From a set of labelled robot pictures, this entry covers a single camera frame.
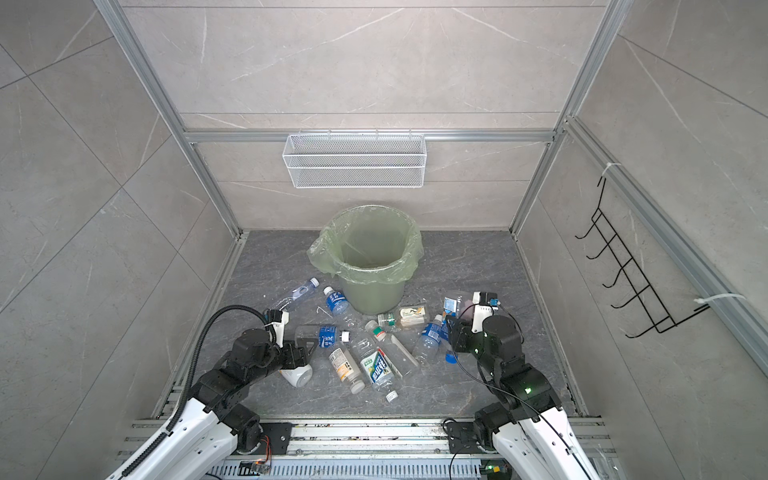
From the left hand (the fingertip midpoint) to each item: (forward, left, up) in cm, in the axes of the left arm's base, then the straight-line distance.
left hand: (307, 336), depth 79 cm
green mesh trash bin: (+13, -20, -3) cm, 23 cm away
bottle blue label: (+3, -4, -6) cm, 8 cm away
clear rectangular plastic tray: (-2, -25, -11) cm, 28 cm away
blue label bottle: (+14, -6, -6) cm, 16 cm away
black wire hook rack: (-6, -78, +22) cm, 81 cm away
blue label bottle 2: (+1, -34, -11) cm, 36 cm away
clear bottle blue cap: (+21, +8, -11) cm, 25 cm away
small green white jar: (+7, -23, -7) cm, 26 cm away
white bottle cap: (-14, -23, -8) cm, 28 cm away
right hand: (0, -39, +8) cm, 40 cm away
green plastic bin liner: (+29, -17, +5) cm, 34 cm away
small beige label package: (+8, -30, -6) cm, 32 cm away
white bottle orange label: (-7, -10, -6) cm, 14 cm away
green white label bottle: (-7, -19, -5) cm, 21 cm away
